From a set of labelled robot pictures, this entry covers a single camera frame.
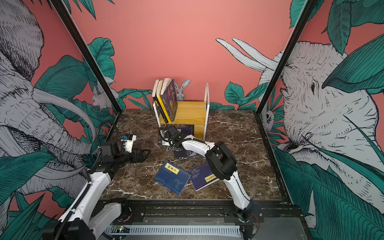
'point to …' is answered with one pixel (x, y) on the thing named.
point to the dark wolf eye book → (183, 153)
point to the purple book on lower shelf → (187, 129)
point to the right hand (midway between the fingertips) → (174, 136)
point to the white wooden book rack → (195, 113)
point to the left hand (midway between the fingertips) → (143, 147)
